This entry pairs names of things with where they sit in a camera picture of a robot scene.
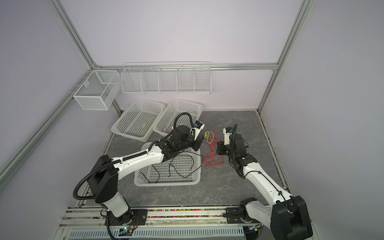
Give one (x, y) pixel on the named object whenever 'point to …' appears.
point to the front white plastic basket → (183, 169)
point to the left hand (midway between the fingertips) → (205, 138)
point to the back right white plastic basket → (165, 123)
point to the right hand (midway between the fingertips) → (218, 143)
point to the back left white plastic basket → (137, 121)
